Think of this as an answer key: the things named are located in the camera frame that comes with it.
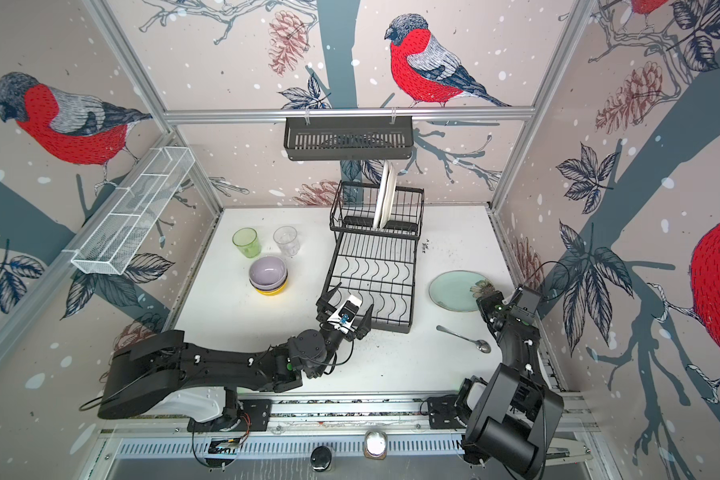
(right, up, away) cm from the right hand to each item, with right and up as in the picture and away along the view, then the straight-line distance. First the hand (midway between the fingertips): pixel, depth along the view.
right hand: (480, 298), depth 86 cm
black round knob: (-43, -27, -26) cm, 57 cm away
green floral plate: (-6, +1, +8) cm, 10 cm away
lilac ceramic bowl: (-66, +6, +9) cm, 67 cm away
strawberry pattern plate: (-30, +29, -12) cm, 43 cm away
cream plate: (-27, +29, -9) cm, 41 cm away
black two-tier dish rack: (-30, +21, -5) cm, 37 cm away
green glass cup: (-76, +17, +15) cm, 79 cm away
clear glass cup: (-63, +18, +21) cm, 69 cm away
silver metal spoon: (0, -14, 0) cm, 14 cm away
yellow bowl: (-62, +1, +5) cm, 62 cm away
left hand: (-37, +4, -15) cm, 40 cm away
